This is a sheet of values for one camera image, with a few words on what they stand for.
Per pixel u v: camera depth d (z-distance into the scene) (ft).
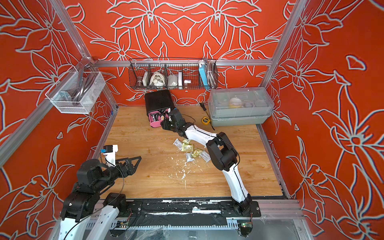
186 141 3.20
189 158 2.89
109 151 1.92
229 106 3.19
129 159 2.05
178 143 3.17
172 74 3.20
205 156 2.96
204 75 2.80
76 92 2.56
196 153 2.96
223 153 1.79
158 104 3.27
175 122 2.44
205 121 3.52
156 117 3.04
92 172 1.58
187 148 3.04
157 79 2.94
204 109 3.86
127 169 1.93
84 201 1.46
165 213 2.39
